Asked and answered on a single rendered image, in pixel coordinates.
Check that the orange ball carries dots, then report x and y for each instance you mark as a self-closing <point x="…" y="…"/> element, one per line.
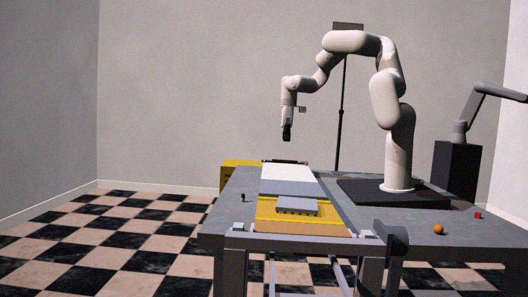
<point x="438" y="229"/>

